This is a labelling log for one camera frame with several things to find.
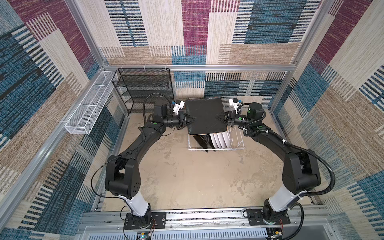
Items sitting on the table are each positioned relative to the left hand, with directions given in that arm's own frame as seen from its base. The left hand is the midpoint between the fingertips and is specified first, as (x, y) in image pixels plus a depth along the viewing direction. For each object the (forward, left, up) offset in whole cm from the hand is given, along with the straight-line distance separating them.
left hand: (197, 118), depth 76 cm
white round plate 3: (-3, -14, -17) cm, 23 cm away
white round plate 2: (-3, -11, -17) cm, 21 cm away
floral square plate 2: (-3, -7, -19) cm, 20 cm away
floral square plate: (-3, -4, -20) cm, 21 cm away
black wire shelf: (+39, +38, -11) cm, 55 cm away
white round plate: (-3, -9, -17) cm, 19 cm away
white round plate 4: (-1, -18, -18) cm, 25 cm away
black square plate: (+5, -4, +1) cm, 6 cm away
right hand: (+1, -9, -2) cm, 9 cm away
